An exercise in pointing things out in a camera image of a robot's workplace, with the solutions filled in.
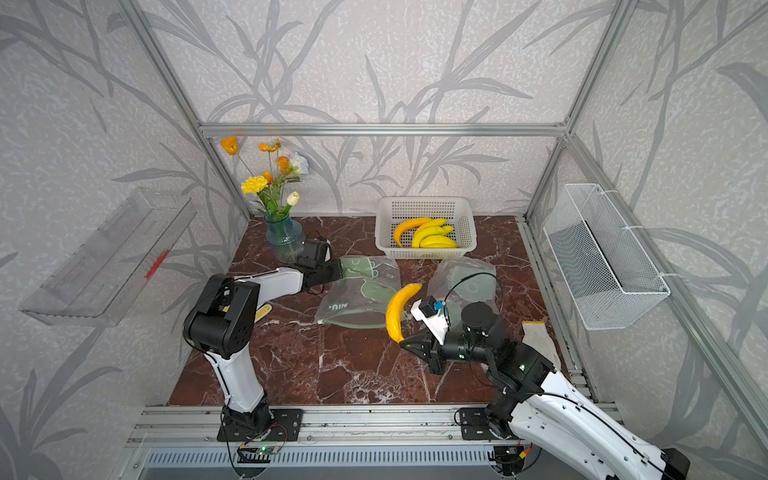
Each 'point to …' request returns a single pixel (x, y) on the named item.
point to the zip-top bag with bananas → (361, 296)
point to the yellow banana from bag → (416, 239)
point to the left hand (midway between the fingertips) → (340, 267)
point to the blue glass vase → (286, 239)
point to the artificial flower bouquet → (269, 185)
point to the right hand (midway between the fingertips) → (401, 341)
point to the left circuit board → (265, 450)
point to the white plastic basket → (455, 210)
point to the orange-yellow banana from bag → (413, 223)
